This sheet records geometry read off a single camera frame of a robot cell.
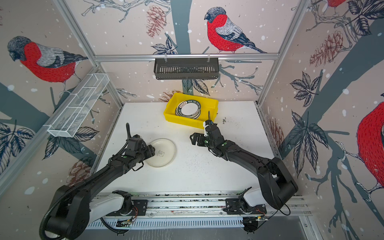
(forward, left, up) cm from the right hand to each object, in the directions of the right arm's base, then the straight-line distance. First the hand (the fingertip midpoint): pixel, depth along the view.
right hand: (195, 138), depth 86 cm
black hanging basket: (+49, +21, +17) cm, 56 cm away
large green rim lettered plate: (+30, +7, -6) cm, 31 cm away
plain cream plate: (-4, +19, -11) cm, 23 cm away
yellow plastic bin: (+40, -7, -12) cm, 42 cm away
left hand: (-6, +27, -5) cm, 28 cm away
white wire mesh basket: (-3, +61, +21) cm, 65 cm away
